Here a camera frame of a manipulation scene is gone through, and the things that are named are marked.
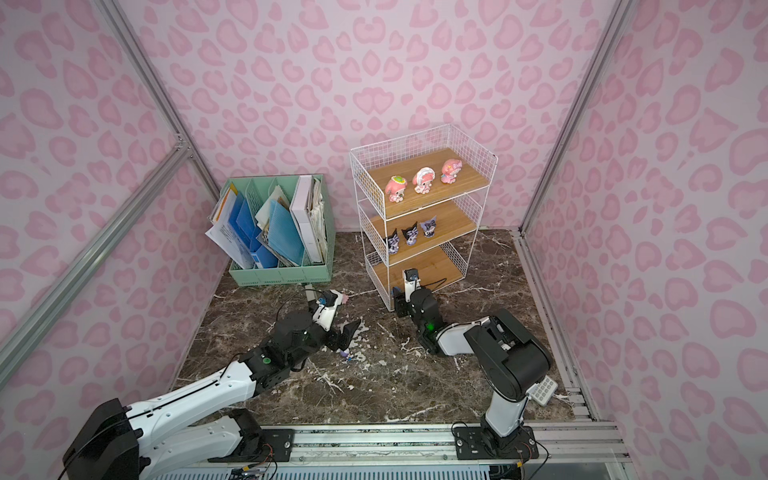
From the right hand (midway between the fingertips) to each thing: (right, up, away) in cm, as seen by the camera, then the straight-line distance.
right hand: (401, 286), depth 93 cm
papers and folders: (-37, +18, +4) cm, 41 cm away
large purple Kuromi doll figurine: (+7, +17, -12) cm, 22 cm away
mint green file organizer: (-50, +32, +11) cm, 60 cm away
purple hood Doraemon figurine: (-17, -19, -7) cm, 26 cm away
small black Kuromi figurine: (-2, +13, -15) cm, 20 cm away
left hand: (-14, -5, -14) cm, 20 cm away
